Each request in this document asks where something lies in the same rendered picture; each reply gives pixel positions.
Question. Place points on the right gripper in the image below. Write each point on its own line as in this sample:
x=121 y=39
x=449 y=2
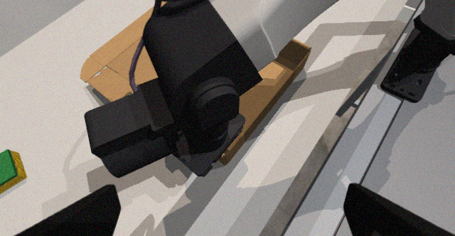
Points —
x=198 y=156

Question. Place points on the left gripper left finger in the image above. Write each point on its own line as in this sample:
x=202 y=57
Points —
x=94 y=215

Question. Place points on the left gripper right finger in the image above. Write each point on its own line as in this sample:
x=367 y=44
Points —
x=370 y=214

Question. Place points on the grey flat panel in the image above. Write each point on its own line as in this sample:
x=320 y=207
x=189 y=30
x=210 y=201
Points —
x=401 y=150

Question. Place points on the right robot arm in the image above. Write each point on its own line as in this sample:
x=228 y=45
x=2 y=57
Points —
x=207 y=53

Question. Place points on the green rectangular block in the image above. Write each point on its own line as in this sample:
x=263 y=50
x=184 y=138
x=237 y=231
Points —
x=11 y=170

